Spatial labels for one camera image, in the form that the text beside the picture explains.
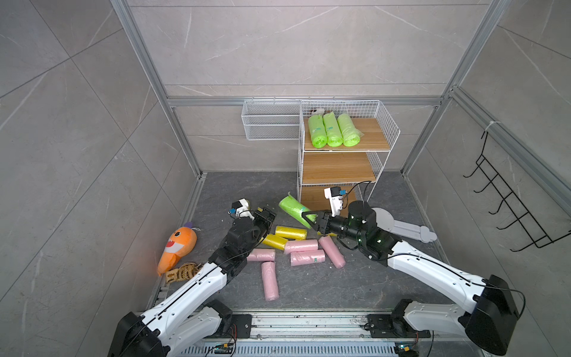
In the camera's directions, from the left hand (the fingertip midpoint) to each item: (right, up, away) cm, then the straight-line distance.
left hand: (279, 202), depth 73 cm
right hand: (+9, -4, -2) cm, 10 cm away
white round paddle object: (+46, -10, +23) cm, 52 cm away
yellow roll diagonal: (-2, -17, +18) cm, 25 cm away
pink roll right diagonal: (+21, -20, +15) cm, 33 cm away
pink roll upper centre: (+8, -19, +15) cm, 25 cm away
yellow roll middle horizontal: (+4, -14, +20) cm, 25 cm away
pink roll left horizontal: (-7, -22, +13) cm, 26 cm away
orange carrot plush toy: (-39, -16, +11) cm, 43 cm away
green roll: (+6, -2, -2) cm, 7 cm away
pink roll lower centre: (+11, -22, +13) cm, 28 cm away
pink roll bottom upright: (-4, -30, +8) cm, 31 cm away
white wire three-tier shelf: (+29, +12, +14) cm, 35 cm away
